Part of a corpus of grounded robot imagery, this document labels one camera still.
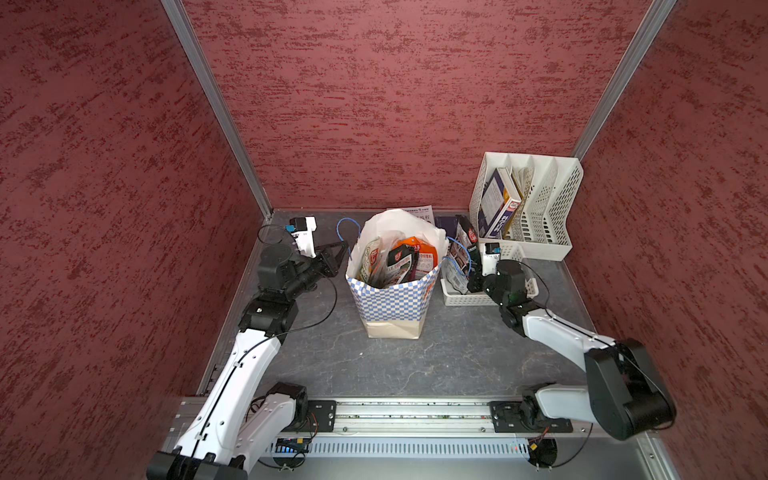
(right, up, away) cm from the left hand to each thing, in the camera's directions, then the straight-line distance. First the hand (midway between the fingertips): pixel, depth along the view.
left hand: (347, 249), depth 70 cm
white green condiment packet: (+4, -5, +25) cm, 25 cm away
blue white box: (+47, +15, +28) cm, 56 cm away
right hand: (+34, -7, +20) cm, 40 cm away
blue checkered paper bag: (+12, -17, +7) cm, 22 cm away
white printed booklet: (+24, +13, +49) cm, 57 cm away
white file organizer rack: (+71, +22, +41) cm, 85 cm away
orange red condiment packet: (+22, -3, +20) cm, 30 cm away
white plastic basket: (+53, -2, +33) cm, 62 cm away
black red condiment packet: (+14, -5, +22) cm, 26 cm away
